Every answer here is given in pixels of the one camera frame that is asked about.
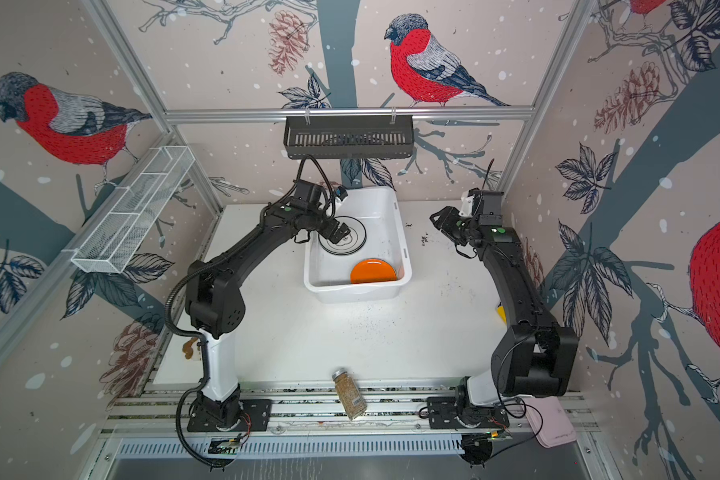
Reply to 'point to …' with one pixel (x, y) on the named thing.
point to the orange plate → (371, 270)
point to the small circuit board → (223, 446)
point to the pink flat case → (549, 421)
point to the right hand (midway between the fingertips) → (434, 221)
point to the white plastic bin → (327, 275)
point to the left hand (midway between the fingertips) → (336, 219)
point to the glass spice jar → (353, 401)
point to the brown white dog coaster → (187, 348)
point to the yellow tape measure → (502, 313)
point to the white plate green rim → (349, 244)
